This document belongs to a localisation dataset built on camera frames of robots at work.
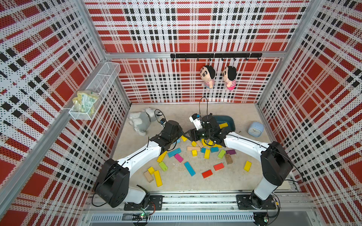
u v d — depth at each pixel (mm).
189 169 864
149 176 806
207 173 834
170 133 647
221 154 909
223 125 1069
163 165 864
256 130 958
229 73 931
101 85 801
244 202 734
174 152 929
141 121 980
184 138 808
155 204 738
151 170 840
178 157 909
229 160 866
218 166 869
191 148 934
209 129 662
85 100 627
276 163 457
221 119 1106
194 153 908
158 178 817
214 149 926
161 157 903
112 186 415
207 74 909
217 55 893
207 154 908
